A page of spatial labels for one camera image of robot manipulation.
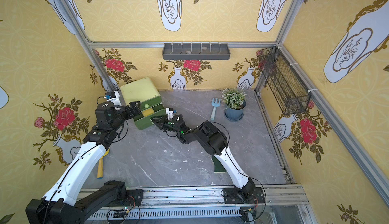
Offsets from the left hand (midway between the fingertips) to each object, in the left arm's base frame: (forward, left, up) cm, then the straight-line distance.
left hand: (134, 103), depth 77 cm
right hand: (-2, -4, -16) cm, 17 cm away
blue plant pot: (+6, -56, -20) cm, 60 cm away
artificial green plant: (+10, -55, -9) cm, 56 cm away
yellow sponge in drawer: (+5, -2, -14) cm, 15 cm away
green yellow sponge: (-26, -43, -23) cm, 55 cm away
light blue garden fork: (+19, -46, -25) cm, 56 cm away
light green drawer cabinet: (+17, +1, -7) cm, 18 cm away
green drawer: (+7, -5, -8) cm, 12 cm away
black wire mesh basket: (+7, -84, 0) cm, 85 cm away
